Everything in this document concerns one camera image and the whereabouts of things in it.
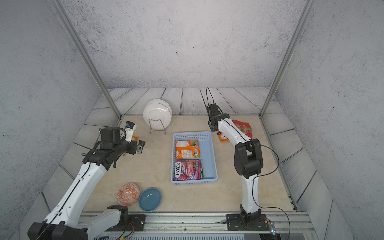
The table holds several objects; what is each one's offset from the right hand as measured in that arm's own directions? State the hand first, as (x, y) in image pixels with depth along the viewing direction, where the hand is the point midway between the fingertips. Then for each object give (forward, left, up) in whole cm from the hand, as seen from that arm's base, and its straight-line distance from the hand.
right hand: (223, 121), depth 96 cm
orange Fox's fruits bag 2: (-1, -2, -16) cm, 16 cm away
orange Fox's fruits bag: (-13, +23, -11) cm, 29 cm away
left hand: (-20, +46, +8) cm, 51 cm away
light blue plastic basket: (-16, +10, -14) cm, 23 cm away
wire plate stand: (+4, +42, -14) cm, 44 cm away
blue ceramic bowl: (-43, +41, -14) cm, 61 cm away
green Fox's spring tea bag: (-31, +13, -13) cm, 36 cm away
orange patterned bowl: (-40, +54, -14) cm, 69 cm away
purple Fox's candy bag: (-28, +23, -9) cm, 38 cm away
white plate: (+8, +43, 0) cm, 44 cm away
